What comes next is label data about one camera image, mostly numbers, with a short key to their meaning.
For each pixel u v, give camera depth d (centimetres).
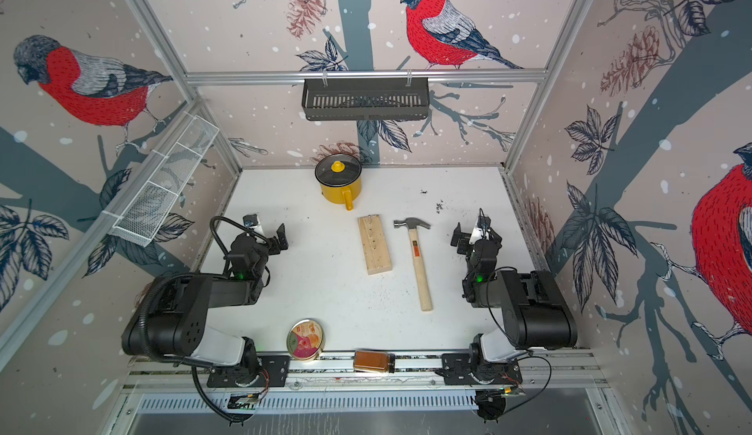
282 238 86
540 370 68
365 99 106
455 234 85
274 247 84
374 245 94
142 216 79
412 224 101
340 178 104
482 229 77
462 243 83
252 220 79
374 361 73
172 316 45
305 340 76
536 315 44
